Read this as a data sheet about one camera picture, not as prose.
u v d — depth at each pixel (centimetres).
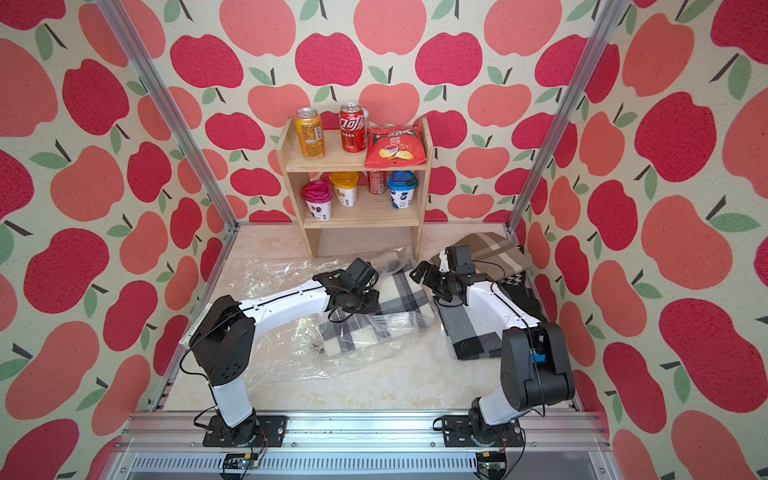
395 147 75
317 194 86
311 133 72
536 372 47
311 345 89
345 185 91
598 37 73
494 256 104
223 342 48
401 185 91
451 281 70
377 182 98
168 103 86
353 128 73
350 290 70
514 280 100
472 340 85
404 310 92
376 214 96
